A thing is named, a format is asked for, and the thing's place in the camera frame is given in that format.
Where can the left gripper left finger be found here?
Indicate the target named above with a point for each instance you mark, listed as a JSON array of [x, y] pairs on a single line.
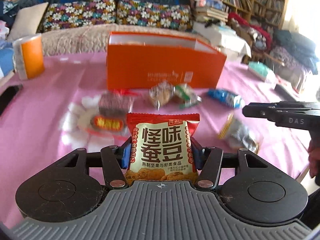
[[115, 159]]

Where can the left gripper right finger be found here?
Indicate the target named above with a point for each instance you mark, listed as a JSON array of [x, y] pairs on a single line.
[[208, 161]]

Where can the red broad bean snack packet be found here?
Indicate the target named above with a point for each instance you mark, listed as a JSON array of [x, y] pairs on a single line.
[[161, 147]]

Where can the dark red dates packet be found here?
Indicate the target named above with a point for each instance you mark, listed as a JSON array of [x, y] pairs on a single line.
[[115, 104]]

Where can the blue snack packet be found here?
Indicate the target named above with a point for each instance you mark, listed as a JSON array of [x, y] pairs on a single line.
[[227, 98]]

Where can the person right hand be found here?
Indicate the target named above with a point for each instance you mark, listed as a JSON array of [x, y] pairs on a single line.
[[314, 157]]

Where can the red orange candy packet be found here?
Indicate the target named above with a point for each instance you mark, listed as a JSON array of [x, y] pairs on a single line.
[[100, 124]]

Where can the silver clear snack packet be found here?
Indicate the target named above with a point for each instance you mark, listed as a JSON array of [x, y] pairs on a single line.
[[238, 135]]

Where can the green snack packet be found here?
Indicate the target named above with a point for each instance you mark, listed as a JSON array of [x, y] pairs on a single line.
[[186, 96]]

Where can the brown cookie packet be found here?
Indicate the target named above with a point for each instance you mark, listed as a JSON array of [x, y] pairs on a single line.
[[161, 94]]

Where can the orange cardboard box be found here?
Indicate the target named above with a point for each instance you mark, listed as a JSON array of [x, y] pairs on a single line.
[[143, 60]]

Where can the quilted beige sofa cover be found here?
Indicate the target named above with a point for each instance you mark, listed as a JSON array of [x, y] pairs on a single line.
[[94, 38]]

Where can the black phone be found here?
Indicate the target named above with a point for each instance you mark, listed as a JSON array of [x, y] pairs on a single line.
[[8, 95]]

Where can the orange paper cup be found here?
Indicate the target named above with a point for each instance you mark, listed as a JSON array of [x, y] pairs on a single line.
[[28, 57]]

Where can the stack of books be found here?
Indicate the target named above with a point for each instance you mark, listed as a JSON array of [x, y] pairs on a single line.
[[210, 12]]

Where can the right floral cushion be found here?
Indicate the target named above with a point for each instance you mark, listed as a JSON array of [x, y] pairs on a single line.
[[147, 14]]

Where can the floral cushion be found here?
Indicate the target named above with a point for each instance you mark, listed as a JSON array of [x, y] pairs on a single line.
[[147, 14], [69, 15]]

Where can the left floral cushion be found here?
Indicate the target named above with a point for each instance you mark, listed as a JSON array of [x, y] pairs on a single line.
[[69, 15]]

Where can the beige plain pillow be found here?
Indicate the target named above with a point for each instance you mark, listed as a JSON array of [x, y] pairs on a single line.
[[27, 21]]

